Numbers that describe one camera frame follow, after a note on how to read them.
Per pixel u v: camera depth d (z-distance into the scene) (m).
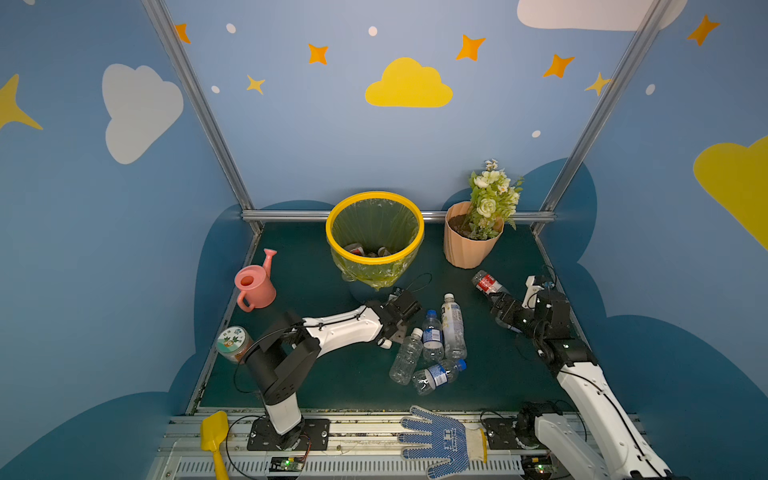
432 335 0.86
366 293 0.80
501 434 0.75
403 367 0.84
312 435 0.74
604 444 0.42
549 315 0.60
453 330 0.88
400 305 0.70
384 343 0.85
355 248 0.89
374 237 1.01
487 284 0.98
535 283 0.73
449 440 0.73
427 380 0.82
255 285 0.90
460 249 0.99
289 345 0.50
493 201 0.92
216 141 0.93
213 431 0.73
